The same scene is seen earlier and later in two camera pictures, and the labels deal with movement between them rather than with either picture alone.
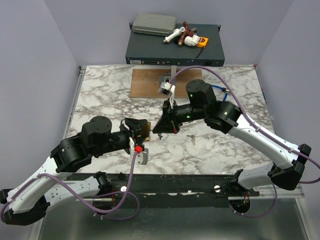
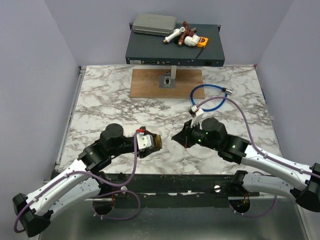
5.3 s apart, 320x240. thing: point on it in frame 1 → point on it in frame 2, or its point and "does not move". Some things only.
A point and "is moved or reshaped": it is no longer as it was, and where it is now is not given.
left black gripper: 137,126 → 142,153
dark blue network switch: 143,50 does not move
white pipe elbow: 191,41 does not move
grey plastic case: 154,24 does not move
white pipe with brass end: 176,32 does not move
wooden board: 144,83 does not move
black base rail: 149,191 does not move
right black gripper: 164,125 → 184,137
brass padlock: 147,126 is moved or reshaped
